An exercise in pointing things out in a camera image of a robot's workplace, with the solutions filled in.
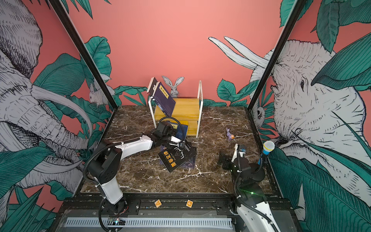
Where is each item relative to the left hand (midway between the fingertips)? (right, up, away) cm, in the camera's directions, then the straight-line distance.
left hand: (174, 130), depth 94 cm
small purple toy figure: (+39, -5, +7) cm, 40 cm away
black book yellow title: (+1, -15, -5) cm, 16 cm away
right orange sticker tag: (+10, -37, -19) cm, 43 cm away
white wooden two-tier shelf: (+8, +12, -4) cm, 15 cm away
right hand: (+30, -9, -17) cm, 36 cm away
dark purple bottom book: (+11, -21, -6) cm, 24 cm away
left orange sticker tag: (-7, -37, -19) cm, 42 cm away
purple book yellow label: (-6, +20, -10) cm, 23 cm away
